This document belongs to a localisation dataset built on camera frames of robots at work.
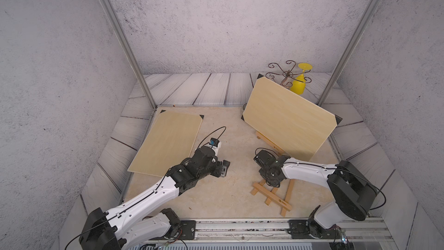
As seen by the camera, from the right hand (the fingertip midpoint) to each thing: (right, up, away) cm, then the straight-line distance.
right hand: (263, 176), depth 88 cm
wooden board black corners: (-52, +17, +16) cm, 57 cm away
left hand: (-19, +10, -11) cm, 24 cm away
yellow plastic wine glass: (+23, +48, +12) cm, 55 cm away
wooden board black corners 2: (+14, +27, -3) cm, 30 cm away
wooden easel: (+2, -6, -10) cm, 11 cm away
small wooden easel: (+9, +12, +5) cm, 16 cm away
